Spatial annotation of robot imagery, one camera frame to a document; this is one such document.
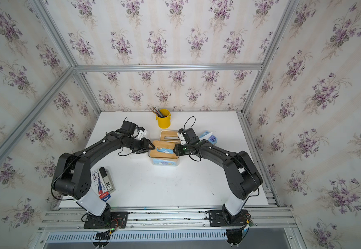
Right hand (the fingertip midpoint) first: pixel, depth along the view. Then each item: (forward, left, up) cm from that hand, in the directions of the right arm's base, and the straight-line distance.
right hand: (178, 150), depth 91 cm
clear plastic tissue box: (-7, 0, +1) cm, 7 cm away
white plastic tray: (-10, +25, +15) cm, 30 cm away
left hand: (-1, +14, +3) cm, 15 cm away
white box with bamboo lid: (+13, +6, -3) cm, 14 cm away
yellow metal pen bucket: (+24, +11, -3) cm, 26 cm away
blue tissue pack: (+9, -19, +2) cm, 22 cm away
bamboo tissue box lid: (+2, +5, +3) cm, 6 cm away
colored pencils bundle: (+24, +14, +7) cm, 29 cm away
